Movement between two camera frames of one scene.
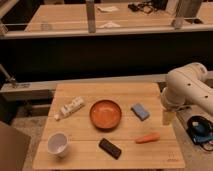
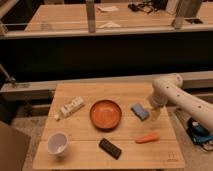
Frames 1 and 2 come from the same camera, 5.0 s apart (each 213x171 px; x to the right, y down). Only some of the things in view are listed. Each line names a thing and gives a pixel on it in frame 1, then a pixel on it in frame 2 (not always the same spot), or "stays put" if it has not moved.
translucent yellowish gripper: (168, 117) -> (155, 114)
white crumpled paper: (110, 24) stays put
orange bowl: (105, 115) stays put
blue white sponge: (140, 112) stays put
